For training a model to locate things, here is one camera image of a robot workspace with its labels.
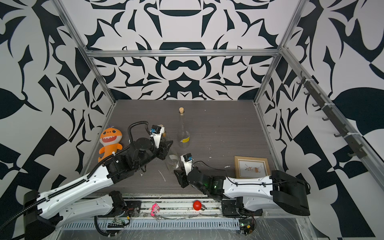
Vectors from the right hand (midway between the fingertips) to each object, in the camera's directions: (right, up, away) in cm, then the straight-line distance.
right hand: (175, 169), depth 76 cm
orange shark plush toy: (-41, +14, +15) cm, 45 cm away
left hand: (-3, +16, -4) cm, 17 cm away
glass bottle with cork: (-2, +2, +5) cm, 6 cm away
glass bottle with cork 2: (-4, +19, -11) cm, 22 cm away
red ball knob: (+11, -17, -2) cm, 20 cm away
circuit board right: (+34, -25, -5) cm, 42 cm away
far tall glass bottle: (+4, +15, +13) cm, 20 cm away
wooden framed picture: (+42, -3, +11) cm, 44 cm away
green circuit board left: (-25, -21, -8) cm, 34 cm away
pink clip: (-10, -19, -1) cm, 21 cm away
